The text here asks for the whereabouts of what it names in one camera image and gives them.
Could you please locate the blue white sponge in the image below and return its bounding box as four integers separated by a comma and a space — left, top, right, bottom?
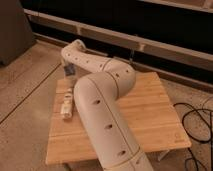
64, 65, 75, 76

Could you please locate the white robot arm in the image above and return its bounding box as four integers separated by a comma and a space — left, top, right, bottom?
61, 39, 154, 171

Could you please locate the white ceramic cup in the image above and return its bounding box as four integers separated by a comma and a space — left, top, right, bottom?
66, 76, 78, 88

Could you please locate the white plastic bottle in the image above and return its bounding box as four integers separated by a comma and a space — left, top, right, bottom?
60, 88, 73, 120

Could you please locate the wooden table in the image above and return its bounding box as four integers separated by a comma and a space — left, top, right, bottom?
46, 72, 191, 165

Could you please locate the grey cabinet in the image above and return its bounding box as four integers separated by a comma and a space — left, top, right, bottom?
0, 0, 36, 66

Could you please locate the white shelf rail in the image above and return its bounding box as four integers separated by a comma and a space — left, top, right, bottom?
24, 9, 213, 71

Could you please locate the black cable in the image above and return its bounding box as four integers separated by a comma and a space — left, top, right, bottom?
173, 101, 213, 171

